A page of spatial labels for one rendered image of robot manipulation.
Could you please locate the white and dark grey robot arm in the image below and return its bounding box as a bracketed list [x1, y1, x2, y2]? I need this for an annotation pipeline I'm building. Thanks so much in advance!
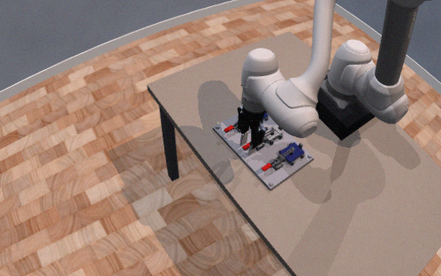
[241, 0, 431, 138]

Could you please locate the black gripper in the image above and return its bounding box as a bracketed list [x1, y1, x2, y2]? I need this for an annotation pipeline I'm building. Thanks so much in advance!
[238, 106, 268, 155]

